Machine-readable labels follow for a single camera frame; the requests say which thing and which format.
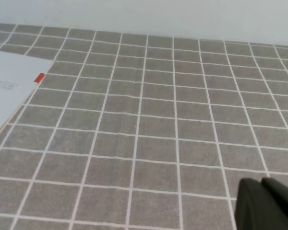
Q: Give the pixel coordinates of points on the grey checked tablecloth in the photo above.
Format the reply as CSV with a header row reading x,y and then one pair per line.
x,y
140,132

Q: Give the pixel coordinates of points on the white logistics brochure book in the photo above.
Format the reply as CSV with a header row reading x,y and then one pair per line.
x,y
19,77

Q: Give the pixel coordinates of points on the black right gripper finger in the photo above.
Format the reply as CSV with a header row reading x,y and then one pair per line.
x,y
261,205

